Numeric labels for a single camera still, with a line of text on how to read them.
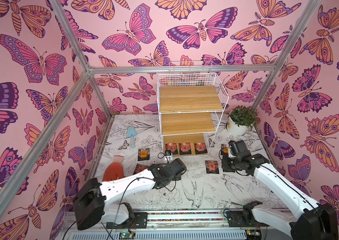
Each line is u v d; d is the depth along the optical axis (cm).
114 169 93
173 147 100
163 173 57
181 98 72
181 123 82
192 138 105
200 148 98
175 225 73
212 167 92
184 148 99
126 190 46
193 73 74
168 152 72
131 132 110
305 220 38
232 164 68
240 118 93
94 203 40
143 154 97
